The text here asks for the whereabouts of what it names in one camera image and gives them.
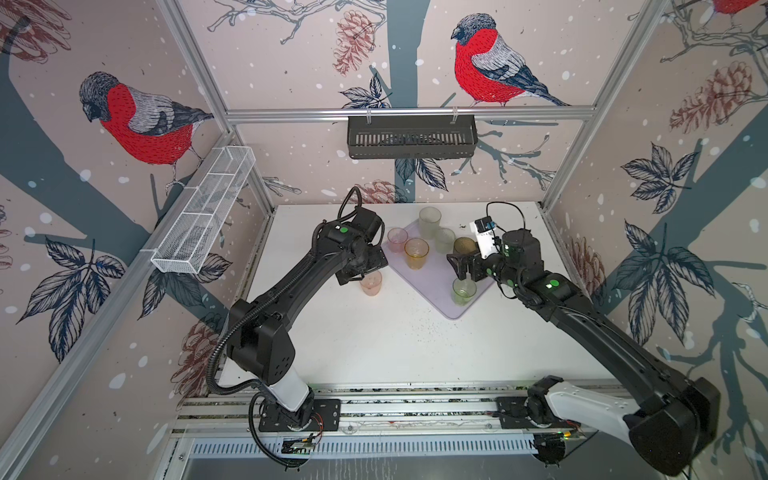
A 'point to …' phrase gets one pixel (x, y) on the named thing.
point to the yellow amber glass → (416, 250)
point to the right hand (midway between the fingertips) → (459, 252)
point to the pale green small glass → (444, 240)
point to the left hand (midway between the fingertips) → (370, 268)
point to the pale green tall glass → (429, 221)
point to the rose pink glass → (396, 238)
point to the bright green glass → (463, 291)
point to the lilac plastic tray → (429, 271)
